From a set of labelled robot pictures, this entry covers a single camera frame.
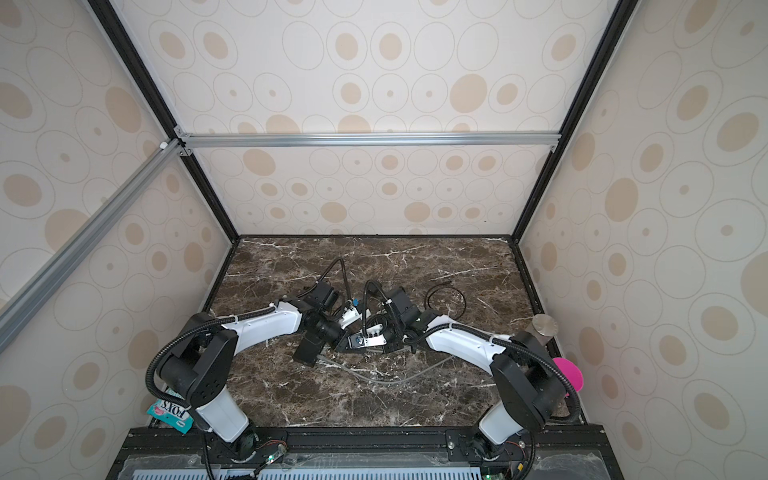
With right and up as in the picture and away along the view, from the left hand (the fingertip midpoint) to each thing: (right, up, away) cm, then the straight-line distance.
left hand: (368, 347), depth 82 cm
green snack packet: (-50, -16, -5) cm, 53 cm away
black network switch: (-18, -3, +8) cm, 20 cm away
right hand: (+1, +4, +4) cm, 6 cm away
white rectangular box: (0, +5, -12) cm, 13 cm away
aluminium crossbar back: (+50, +92, +85) cm, 135 cm away
